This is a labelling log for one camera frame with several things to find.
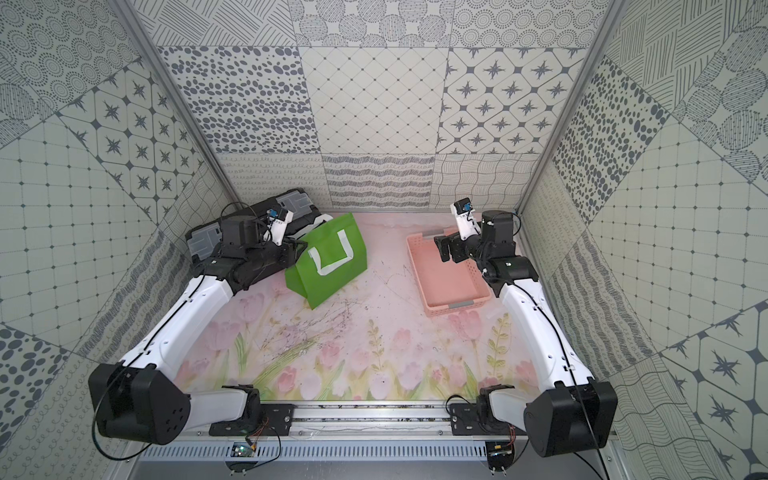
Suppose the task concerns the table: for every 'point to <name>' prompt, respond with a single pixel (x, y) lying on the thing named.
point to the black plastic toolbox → (204, 239)
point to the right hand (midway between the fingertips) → (454, 236)
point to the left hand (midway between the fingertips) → (295, 236)
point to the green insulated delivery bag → (334, 256)
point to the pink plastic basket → (444, 285)
